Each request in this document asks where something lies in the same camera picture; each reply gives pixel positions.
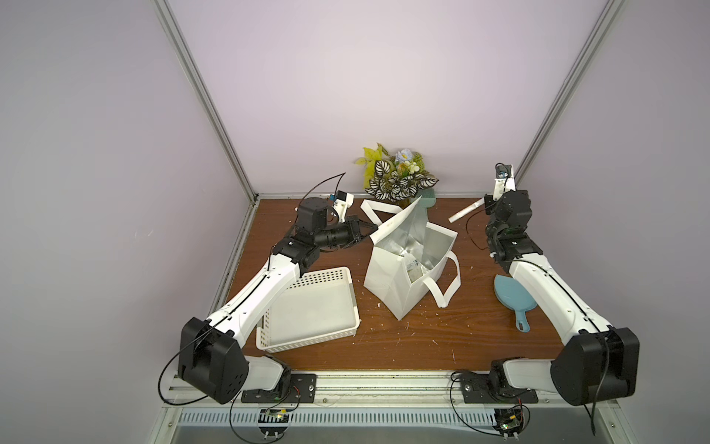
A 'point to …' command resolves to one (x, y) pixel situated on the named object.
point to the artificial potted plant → (397, 178)
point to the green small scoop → (426, 201)
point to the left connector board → (273, 422)
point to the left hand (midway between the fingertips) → (381, 229)
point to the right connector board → (508, 422)
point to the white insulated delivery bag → (404, 233)
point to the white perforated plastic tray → (318, 307)
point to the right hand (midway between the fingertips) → (520, 180)
